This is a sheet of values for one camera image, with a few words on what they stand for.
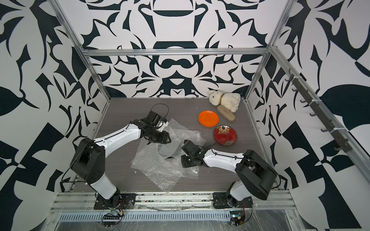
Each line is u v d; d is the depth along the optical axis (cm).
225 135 102
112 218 73
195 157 67
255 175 44
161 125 76
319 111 55
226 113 108
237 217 71
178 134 97
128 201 74
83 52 91
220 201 74
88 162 46
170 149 89
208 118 104
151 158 87
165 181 81
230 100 107
